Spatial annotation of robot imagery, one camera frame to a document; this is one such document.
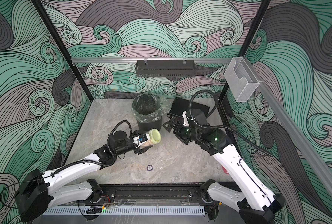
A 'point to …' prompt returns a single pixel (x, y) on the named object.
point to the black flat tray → (179, 105)
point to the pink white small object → (224, 170)
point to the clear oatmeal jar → (148, 143)
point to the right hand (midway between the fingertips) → (166, 130)
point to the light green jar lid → (155, 136)
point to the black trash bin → (145, 126)
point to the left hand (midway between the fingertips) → (148, 135)
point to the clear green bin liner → (149, 107)
